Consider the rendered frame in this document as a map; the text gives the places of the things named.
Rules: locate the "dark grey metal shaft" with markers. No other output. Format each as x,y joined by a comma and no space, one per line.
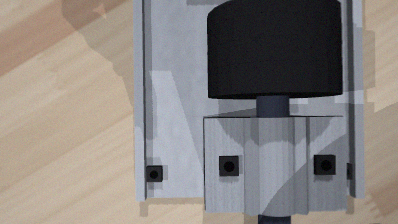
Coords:
272,107

